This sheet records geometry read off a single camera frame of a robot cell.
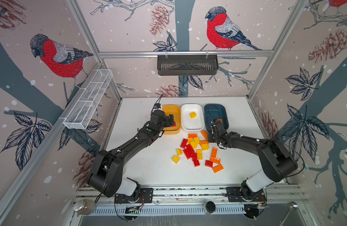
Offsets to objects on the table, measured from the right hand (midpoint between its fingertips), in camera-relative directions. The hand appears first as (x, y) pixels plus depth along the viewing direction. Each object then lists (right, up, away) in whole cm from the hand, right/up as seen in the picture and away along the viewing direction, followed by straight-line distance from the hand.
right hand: (211, 134), depth 96 cm
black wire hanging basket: (-16, +52, +10) cm, 55 cm away
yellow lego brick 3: (-22, -10, -7) cm, 25 cm away
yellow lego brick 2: (-25, -13, -12) cm, 31 cm away
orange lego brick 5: (-4, 0, +1) cm, 4 cm away
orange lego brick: (+1, -18, -14) cm, 23 cm away
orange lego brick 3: (+1, -10, -7) cm, 12 cm away
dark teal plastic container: (+4, +16, +10) cm, 19 cm away
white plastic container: (-16, +7, +7) cm, 19 cm away
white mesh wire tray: (-74, +13, -27) cm, 80 cm away
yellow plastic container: (-25, +16, +13) cm, 33 cm away
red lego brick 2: (-19, -5, -4) cm, 20 cm away
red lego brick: (-4, -15, -12) cm, 20 cm away
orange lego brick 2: (0, -14, -10) cm, 18 cm away
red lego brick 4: (-26, +5, +7) cm, 27 cm away
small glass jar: (-66, -27, -33) cm, 79 cm away
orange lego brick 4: (-13, 0, -1) cm, 13 cm away
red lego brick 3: (-12, -15, -12) cm, 23 cm away
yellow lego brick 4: (-9, -11, -8) cm, 17 cm away
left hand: (-29, +15, -9) cm, 34 cm away
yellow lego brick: (-12, +13, +11) cm, 20 cm away
